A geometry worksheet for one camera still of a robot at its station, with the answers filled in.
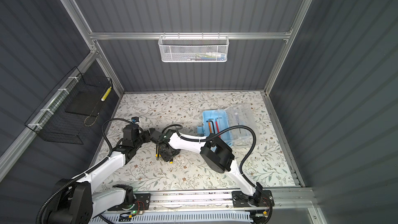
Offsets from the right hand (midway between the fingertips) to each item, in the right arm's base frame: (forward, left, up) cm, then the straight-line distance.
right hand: (170, 158), depth 88 cm
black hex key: (+22, -26, 0) cm, 34 cm away
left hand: (+12, +13, +11) cm, 21 cm away
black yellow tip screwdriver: (-3, -1, +2) cm, 4 cm away
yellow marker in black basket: (+23, +32, +30) cm, 49 cm away
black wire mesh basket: (+10, +44, +30) cm, 54 cm away
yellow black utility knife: (+2, +8, +1) cm, 8 cm away
